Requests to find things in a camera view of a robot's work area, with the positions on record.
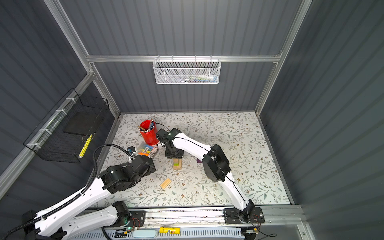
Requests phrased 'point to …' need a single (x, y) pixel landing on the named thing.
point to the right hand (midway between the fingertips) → (174, 158)
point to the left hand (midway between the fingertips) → (147, 165)
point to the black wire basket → (67, 133)
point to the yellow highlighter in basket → (85, 147)
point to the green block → (176, 164)
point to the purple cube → (198, 161)
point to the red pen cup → (148, 132)
